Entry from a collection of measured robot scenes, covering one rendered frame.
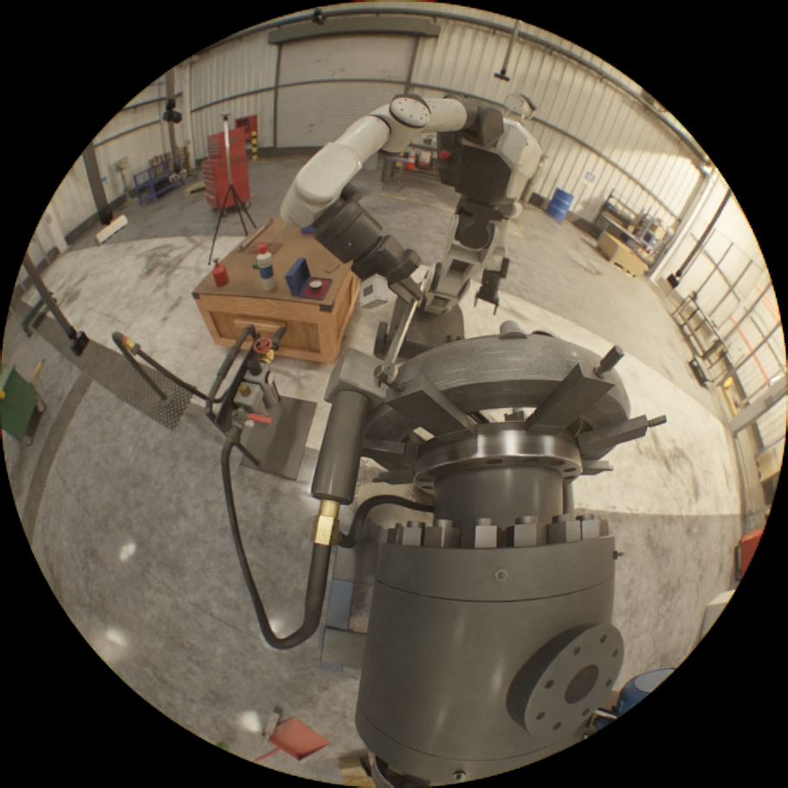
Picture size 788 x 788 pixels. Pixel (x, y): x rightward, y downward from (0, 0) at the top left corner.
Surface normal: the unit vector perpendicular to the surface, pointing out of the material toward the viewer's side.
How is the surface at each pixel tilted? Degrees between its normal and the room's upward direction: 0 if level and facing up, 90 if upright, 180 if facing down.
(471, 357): 35
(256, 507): 0
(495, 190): 93
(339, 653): 0
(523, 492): 13
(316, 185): 51
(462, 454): 47
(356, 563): 0
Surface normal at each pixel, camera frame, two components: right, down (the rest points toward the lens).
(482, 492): -0.53, -0.46
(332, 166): 0.55, 0.25
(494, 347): -0.32, -0.56
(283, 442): 0.15, -0.52
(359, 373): 0.52, -0.41
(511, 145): 0.06, 0.75
